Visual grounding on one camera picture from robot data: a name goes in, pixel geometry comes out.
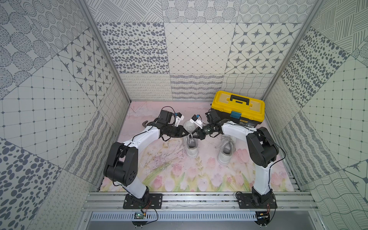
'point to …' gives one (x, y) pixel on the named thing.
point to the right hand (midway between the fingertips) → (191, 137)
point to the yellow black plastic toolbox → (238, 108)
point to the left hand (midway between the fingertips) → (187, 131)
